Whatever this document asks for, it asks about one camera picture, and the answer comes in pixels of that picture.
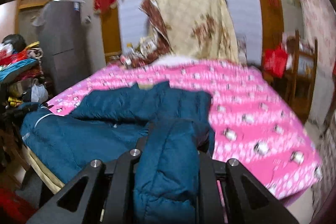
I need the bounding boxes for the pink penguin pattern bedspread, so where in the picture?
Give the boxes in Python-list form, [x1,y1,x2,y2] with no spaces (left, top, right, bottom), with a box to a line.
[49,60,322,199]

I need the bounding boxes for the pile of colourful clutter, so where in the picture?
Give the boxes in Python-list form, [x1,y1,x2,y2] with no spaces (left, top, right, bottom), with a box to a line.
[1,34,49,113]

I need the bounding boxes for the red gift bag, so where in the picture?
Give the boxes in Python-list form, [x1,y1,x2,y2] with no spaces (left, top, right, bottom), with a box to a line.
[262,43,288,79]

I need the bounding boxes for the blue quilted down jacket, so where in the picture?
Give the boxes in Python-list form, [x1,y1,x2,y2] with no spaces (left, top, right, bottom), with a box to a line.
[20,82,215,223]

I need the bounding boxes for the clear plastic bag of items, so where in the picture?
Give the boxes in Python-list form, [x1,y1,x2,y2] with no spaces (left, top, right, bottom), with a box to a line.
[120,37,159,68]

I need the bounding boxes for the wooden chair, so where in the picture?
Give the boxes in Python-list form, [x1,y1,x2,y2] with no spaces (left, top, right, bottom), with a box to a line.
[284,30,318,123]

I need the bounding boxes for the cream floral quilt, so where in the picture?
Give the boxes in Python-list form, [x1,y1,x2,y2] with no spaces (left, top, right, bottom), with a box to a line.
[140,0,239,63]

